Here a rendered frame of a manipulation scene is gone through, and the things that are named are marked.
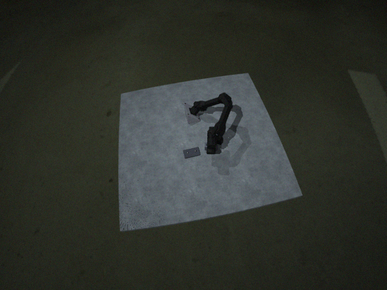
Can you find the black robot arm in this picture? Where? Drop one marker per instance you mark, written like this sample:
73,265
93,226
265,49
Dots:
219,127

